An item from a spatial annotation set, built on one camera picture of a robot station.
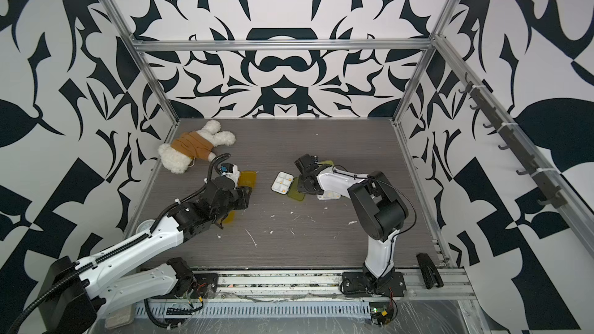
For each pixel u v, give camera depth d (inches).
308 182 27.6
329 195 37.0
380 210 19.4
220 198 22.9
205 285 29.1
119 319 25.8
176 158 38.0
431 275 29.3
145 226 32.6
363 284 26.0
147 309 27.5
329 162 40.6
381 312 27.9
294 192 36.7
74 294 15.1
